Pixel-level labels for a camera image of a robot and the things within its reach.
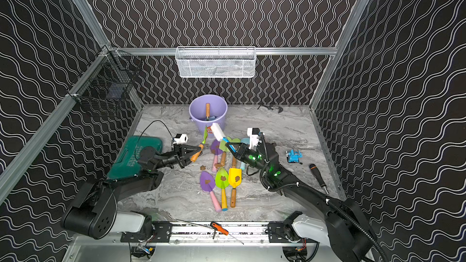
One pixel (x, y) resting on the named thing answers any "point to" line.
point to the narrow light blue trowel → (212, 117)
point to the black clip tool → (272, 108)
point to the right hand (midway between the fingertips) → (226, 144)
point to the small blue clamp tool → (293, 156)
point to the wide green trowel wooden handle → (223, 156)
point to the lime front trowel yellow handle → (222, 181)
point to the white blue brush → (218, 133)
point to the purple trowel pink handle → (215, 150)
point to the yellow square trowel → (235, 178)
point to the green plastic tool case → (127, 165)
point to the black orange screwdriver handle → (315, 170)
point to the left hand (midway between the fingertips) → (203, 154)
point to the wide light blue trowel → (246, 141)
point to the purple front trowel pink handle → (207, 184)
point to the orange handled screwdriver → (218, 227)
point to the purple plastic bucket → (197, 110)
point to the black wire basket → (111, 74)
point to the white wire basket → (215, 61)
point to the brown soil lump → (202, 167)
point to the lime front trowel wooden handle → (208, 111)
